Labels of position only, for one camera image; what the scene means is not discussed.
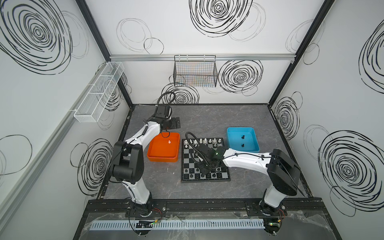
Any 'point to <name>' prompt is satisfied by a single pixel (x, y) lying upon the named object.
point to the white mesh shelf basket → (91, 107)
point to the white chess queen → (201, 140)
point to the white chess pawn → (169, 141)
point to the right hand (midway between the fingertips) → (199, 170)
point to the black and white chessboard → (191, 171)
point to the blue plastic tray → (242, 139)
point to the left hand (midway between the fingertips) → (174, 122)
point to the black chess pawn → (243, 145)
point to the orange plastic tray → (164, 147)
